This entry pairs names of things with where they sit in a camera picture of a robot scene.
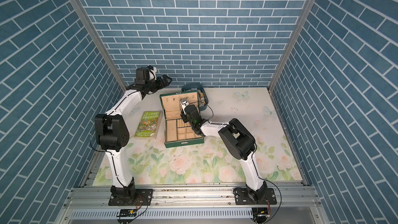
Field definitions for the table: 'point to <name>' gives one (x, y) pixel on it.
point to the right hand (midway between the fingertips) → (186, 107)
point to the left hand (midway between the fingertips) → (171, 80)
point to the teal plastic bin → (202, 96)
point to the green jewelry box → (176, 132)
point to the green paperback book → (149, 125)
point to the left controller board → (127, 212)
